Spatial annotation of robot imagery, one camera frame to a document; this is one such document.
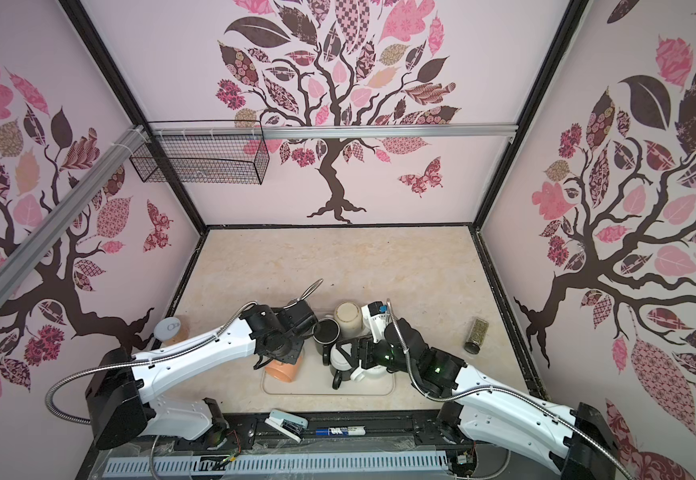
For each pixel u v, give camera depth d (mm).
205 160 1214
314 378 824
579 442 410
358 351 632
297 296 1008
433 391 540
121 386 399
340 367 768
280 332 556
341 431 727
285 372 757
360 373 764
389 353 607
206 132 915
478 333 876
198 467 700
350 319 839
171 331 854
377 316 666
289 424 738
